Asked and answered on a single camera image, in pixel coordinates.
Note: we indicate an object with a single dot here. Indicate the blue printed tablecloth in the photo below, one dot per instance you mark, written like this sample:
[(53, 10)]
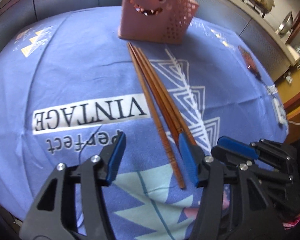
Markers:
[(77, 80)]

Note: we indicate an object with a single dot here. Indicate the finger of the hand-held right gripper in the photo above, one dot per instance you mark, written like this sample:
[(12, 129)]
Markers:
[(237, 146), (275, 174)]

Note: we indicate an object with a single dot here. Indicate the white power strip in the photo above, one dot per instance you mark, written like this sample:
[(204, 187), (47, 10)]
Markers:
[(280, 111)]

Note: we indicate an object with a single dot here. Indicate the brown wooden chopstick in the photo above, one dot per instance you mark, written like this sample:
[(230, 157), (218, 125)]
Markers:
[(162, 135), (152, 85), (165, 92)]

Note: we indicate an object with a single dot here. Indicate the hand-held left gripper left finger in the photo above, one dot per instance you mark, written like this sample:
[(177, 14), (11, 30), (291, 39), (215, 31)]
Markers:
[(116, 155)]

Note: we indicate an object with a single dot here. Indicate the pink plastic utensil holder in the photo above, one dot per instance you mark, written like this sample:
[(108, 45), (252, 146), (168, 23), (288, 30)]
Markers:
[(145, 27)]

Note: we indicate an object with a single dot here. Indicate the steel wok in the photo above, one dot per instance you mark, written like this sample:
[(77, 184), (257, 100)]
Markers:
[(286, 23)]

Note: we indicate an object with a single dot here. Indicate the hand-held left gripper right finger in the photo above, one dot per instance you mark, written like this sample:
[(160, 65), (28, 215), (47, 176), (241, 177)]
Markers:
[(187, 160)]

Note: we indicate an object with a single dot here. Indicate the wooden side cabinet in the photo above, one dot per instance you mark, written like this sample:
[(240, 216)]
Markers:
[(295, 92)]

